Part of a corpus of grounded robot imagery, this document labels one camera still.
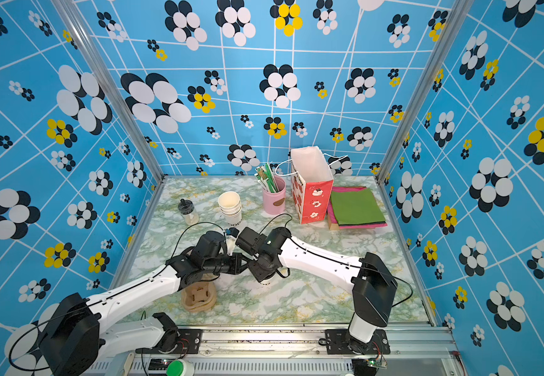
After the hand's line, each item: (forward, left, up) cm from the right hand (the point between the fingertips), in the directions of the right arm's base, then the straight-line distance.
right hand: (265, 269), depth 80 cm
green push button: (-28, +23, +1) cm, 36 cm away
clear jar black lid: (+25, +34, +1) cm, 42 cm away
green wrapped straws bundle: (+30, 0, +14) cm, 33 cm away
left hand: (+1, +4, +2) cm, 5 cm away
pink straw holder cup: (+29, -3, 0) cm, 30 cm away
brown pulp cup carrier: (-8, +22, -5) cm, 24 cm away
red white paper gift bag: (+27, -17, +14) cm, 35 cm away
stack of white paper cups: (+22, +14, +7) cm, 27 cm away
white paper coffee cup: (-2, -2, -7) cm, 8 cm away
